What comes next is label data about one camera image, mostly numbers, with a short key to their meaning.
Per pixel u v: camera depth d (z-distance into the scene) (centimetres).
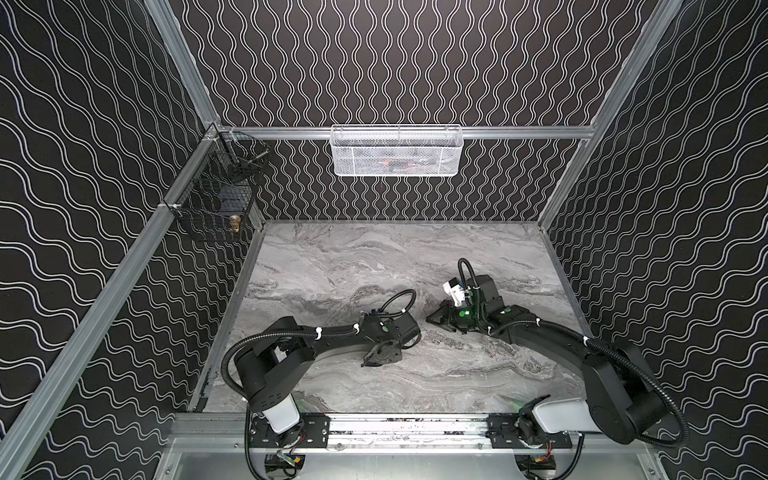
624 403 42
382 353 62
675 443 39
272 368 45
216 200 97
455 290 82
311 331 49
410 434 76
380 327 64
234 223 80
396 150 129
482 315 68
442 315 76
